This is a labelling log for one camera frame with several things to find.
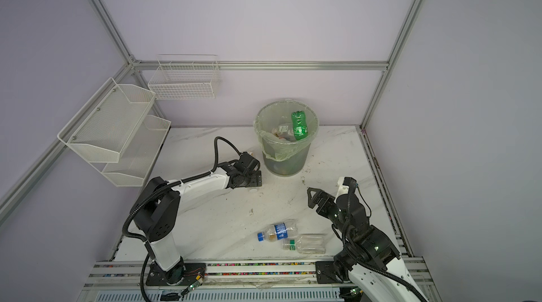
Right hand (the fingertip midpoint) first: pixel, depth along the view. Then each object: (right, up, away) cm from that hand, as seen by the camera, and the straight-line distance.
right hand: (312, 195), depth 71 cm
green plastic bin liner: (-12, +32, +22) cm, 41 cm away
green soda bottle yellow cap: (-3, +26, +16) cm, 30 cm away
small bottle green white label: (-9, +24, +20) cm, 32 cm away
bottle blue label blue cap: (-10, -15, +7) cm, 19 cm away
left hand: (-24, +1, +21) cm, 32 cm away
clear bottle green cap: (-1, -21, +9) cm, 23 cm away
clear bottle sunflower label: (-23, -3, +21) cm, 31 cm away
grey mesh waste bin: (-7, +7, +27) cm, 28 cm away
